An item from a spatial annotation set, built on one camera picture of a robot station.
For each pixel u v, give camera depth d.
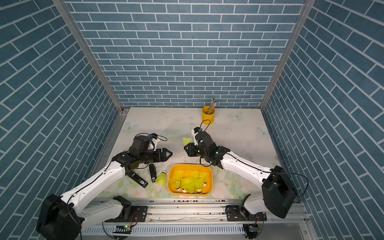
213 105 1.02
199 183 0.77
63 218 0.38
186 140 0.78
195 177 0.82
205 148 0.61
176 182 0.81
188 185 0.78
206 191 0.80
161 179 0.84
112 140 1.05
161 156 0.72
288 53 0.87
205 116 1.05
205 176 0.82
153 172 0.86
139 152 0.62
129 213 0.68
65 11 0.71
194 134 0.75
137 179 0.81
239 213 0.67
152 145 0.66
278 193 0.42
